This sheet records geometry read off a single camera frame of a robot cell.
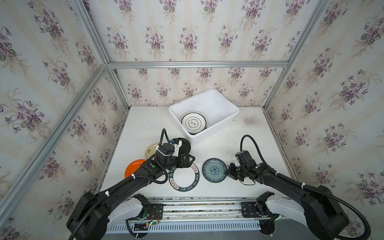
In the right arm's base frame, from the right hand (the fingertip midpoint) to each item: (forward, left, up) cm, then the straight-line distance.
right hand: (223, 175), depth 84 cm
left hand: (+6, +20, +11) cm, 23 cm away
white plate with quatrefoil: (+39, +16, +2) cm, 42 cm away
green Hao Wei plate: (-1, +23, -1) cm, 23 cm away
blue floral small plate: (+3, +5, -1) cm, 6 cm away
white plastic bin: (+51, -4, +3) cm, 51 cm away
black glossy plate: (+19, +22, 0) cm, 29 cm away
